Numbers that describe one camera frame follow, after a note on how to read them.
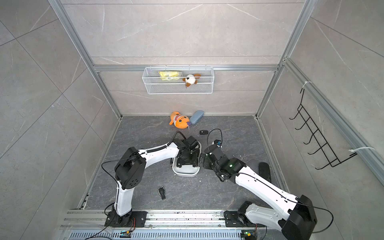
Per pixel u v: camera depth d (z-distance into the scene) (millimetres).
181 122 1062
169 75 836
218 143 696
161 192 816
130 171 506
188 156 778
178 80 885
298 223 372
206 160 686
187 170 884
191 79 856
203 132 1076
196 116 1166
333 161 580
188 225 729
